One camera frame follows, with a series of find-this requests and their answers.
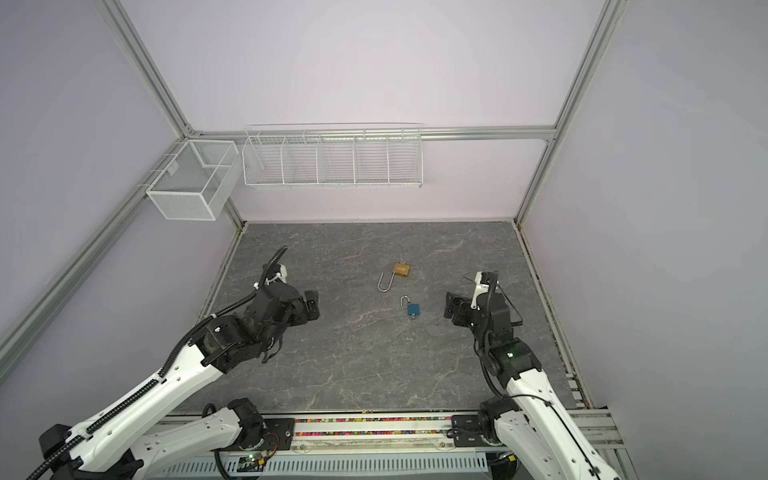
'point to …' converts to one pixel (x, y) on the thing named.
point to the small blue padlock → (413, 310)
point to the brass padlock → (401, 269)
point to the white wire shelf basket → (334, 155)
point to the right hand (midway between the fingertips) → (464, 298)
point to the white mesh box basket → (195, 183)
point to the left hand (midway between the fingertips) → (300, 302)
